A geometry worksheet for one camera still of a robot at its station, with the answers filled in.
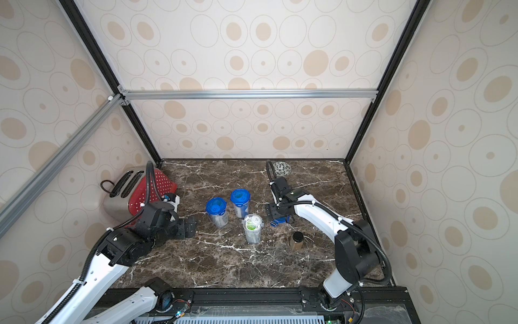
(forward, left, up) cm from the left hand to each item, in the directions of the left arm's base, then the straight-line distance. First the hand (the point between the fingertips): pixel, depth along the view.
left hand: (193, 220), depth 71 cm
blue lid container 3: (+3, -21, -9) cm, 23 cm away
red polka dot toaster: (+16, +29, -3) cm, 33 cm away
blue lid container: (+10, -5, -8) cm, 14 cm away
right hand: (+13, -35, -13) cm, 39 cm away
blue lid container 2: (+15, -15, -8) cm, 23 cm away
